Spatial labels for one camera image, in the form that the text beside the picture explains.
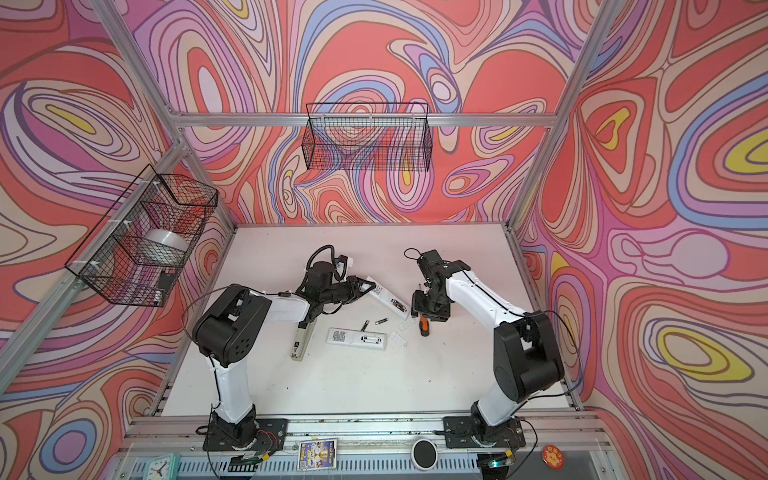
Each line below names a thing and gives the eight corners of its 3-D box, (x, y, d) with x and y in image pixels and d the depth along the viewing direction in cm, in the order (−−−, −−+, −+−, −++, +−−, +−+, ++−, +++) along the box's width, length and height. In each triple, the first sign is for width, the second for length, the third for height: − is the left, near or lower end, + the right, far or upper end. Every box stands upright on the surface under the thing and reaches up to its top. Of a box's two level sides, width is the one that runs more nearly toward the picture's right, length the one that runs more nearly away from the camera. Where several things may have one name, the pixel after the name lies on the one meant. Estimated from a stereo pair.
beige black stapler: (289, 359, 87) (286, 355, 84) (303, 322, 95) (301, 316, 92) (302, 361, 87) (299, 357, 84) (315, 323, 95) (312, 318, 92)
